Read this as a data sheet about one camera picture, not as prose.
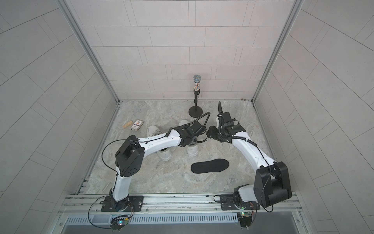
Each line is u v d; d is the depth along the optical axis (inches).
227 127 25.1
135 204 28.0
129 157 19.1
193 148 31.9
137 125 39.0
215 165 32.8
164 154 31.5
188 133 25.8
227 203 27.9
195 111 43.2
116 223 25.4
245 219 27.1
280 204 16.5
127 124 39.4
